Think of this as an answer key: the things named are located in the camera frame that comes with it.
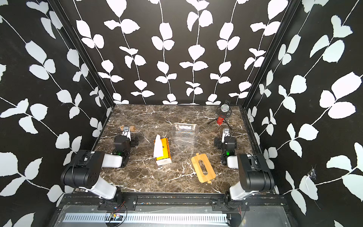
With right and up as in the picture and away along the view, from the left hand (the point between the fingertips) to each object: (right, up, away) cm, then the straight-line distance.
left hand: (128, 132), depth 94 cm
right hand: (+65, -1, +1) cm, 65 cm away
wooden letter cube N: (0, +2, +8) cm, 8 cm away
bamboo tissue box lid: (+54, -25, -10) cm, 61 cm away
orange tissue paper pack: (+27, -15, -10) cm, 33 cm away
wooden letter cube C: (-9, +2, +10) cm, 13 cm away
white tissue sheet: (+22, -10, -9) cm, 26 cm away
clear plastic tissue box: (+38, -2, +10) cm, 40 cm away
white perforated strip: (+21, -42, -24) cm, 52 cm away
